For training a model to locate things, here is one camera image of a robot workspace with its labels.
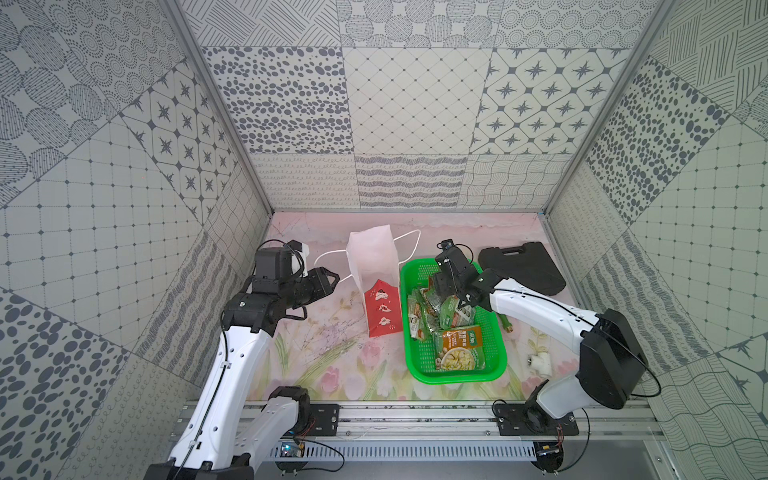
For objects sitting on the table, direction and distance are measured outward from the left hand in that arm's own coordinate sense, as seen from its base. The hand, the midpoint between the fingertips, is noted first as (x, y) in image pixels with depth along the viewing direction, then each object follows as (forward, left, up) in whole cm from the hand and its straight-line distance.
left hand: (330, 273), depth 72 cm
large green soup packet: (-10, -34, -22) cm, 41 cm away
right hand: (+9, -32, -14) cm, 36 cm away
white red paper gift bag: (+13, -9, -12) cm, 20 cm away
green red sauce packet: (-2, -23, -17) cm, 29 cm away
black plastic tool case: (+19, -61, -22) cm, 67 cm away
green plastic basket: (-11, -23, -26) cm, 36 cm away
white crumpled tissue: (-13, -56, -23) cm, 62 cm away
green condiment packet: (-1, -30, -17) cm, 35 cm away
